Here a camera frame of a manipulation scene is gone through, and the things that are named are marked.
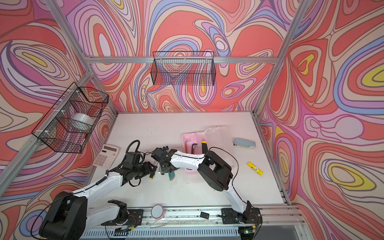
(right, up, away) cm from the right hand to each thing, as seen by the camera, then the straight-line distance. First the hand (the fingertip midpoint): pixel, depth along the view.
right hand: (171, 170), depth 91 cm
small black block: (+19, -18, -17) cm, 31 cm away
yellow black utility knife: (+20, +15, 0) cm, 25 cm away
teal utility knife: (+1, -2, -4) cm, 5 cm away
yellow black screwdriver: (-10, -2, -5) cm, 11 cm away
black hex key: (+13, +10, +7) cm, 18 cm away
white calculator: (-41, +8, +2) cm, 42 cm away
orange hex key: (+9, +14, +7) cm, 18 cm away
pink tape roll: (-4, -15, -19) cm, 24 cm away
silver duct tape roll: (-39, +29, -20) cm, 53 cm away
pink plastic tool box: (+15, +19, +6) cm, 25 cm away
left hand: (-10, +2, -2) cm, 10 cm away
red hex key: (+14, +12, +8) cm, 20 cm away
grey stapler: (+47, +16, +5) cm, 50 cm away
